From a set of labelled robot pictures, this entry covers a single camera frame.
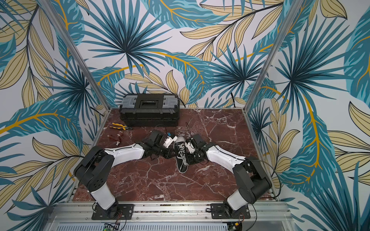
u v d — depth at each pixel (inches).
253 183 17.4
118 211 26.6
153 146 28.7
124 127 41.9
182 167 33.5
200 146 27.0
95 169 18.4
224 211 27.4
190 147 31.0
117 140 38.7
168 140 32.3
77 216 29.1
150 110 37.4
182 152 35.4
